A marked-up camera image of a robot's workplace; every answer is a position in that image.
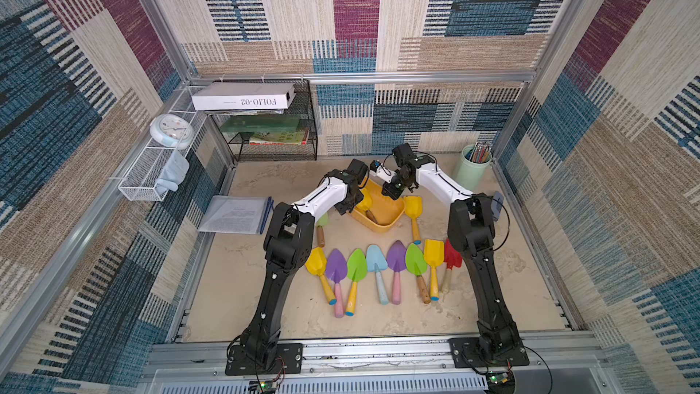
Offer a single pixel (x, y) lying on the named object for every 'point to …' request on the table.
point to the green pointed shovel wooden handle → (416, 260)
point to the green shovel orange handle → (356, 270)
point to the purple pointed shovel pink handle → (336, 271)
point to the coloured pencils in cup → (480, 153)
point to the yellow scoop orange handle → (414, 208)
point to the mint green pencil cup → (469, 173)
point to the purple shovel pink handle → (396, 259)
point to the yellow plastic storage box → (386, 210)
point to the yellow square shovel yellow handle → (434, 255)
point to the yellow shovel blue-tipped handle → (316, 264)
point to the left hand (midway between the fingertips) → (354, 199)
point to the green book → (262, 122)
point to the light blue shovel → (376, 262)
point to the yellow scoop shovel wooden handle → (369, 214)
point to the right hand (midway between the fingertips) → (384, 188)
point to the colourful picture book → (286, 138)
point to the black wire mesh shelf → (238, 139)
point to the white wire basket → (139, 183)
